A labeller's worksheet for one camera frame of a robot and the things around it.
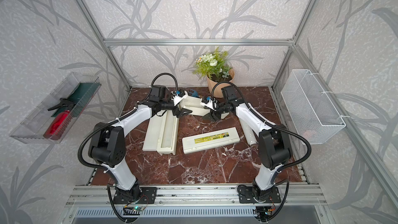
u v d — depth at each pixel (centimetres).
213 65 93
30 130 58
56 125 58
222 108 75
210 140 91
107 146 48
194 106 87
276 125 50
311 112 62
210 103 74
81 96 72
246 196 73
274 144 47
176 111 79
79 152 44
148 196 72
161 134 87
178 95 76
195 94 116
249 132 92
